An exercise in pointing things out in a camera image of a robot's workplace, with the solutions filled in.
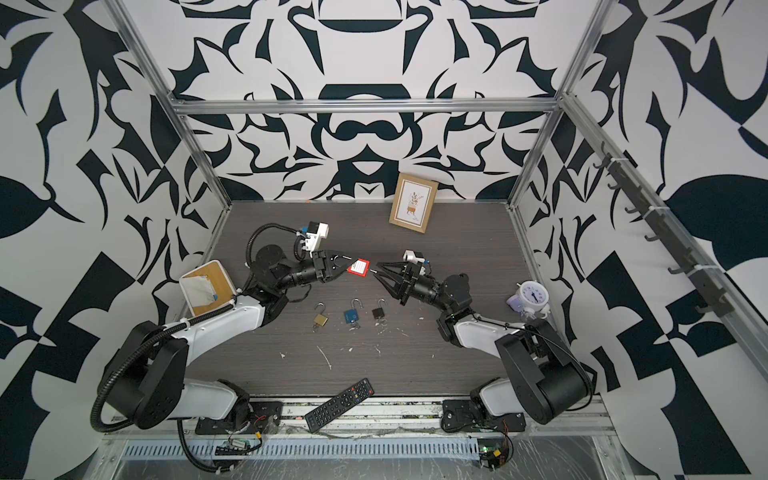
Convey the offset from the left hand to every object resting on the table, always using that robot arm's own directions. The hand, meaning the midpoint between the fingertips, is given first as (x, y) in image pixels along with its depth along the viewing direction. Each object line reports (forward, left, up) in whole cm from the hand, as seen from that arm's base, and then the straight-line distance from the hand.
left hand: (359, 254), depth 70 cm
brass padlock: (-3, +13, -28) cm, 31 cm away
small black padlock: (-2, -4, -29) cm, 29 cm away
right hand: (-4, -4, -2) cm, 6 cm away
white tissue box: (+6, +48, -24) cm, 54 cm away
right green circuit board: (-36, -30, -30) cm, 56 cm away
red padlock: (-2, 0, -3) cm, 3 cm away
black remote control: (-26, +6, -28) cm, 39 cm away
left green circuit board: (-34, +30, -26) cm, 52 cm away
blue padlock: (-2, +4, -29) cm, 29 cm away
